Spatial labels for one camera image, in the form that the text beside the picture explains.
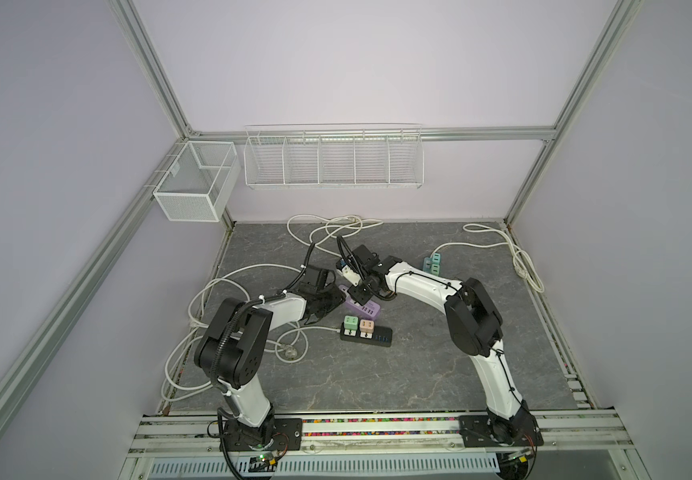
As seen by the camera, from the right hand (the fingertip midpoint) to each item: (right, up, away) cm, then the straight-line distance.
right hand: (359, 292), depth 97 cm
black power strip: (+7, -12, -10) cm, 17 cm away
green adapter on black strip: (-2, -8, -10) cm, 13 cm away
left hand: (-5, -3, -1) cm, 6 cm away
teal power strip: (+25, +9, +3) cm, 26 cm away
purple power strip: (+3, -5, -3) cm, 7 cm away
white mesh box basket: (-56, +37, +6) cm, 68 cm away
